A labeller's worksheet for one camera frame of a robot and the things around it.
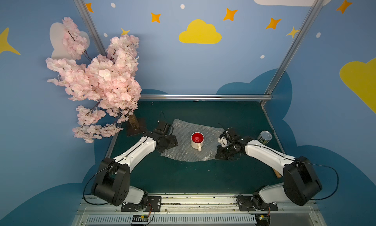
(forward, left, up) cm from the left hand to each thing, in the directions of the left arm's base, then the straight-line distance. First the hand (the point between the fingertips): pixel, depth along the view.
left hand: (173, 142), depth 88 cm
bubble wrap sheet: (+15, -5, -9) cm, 18 cm away
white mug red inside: (+7, -15, -7) cm, 18 cm away
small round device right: (-37, -48, -11) cm, 62 cm away
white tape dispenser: (-3, -28, +8) cm, 30 cm away
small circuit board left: (-38, +14, -11) cm, 42 cm away
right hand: (-7, -27, -2) cm, 28 cm away
